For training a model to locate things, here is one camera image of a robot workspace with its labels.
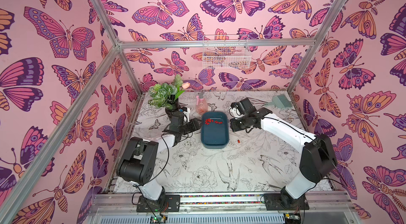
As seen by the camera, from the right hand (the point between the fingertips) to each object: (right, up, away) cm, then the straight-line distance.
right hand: (228, 127), depth 86 cm
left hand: (-14, +2, +6) cm, 16 cm away
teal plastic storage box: (-7, -3, +11) cm, 13 cm away
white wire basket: (+1, +44, +19) cm, 48 cm away
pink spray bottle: (-15, +13, +17) cm, 26 cm away
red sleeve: (+7, -10, +8) cm, 14 cm away
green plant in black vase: (-34, +17, -2) cm, 39 cm away
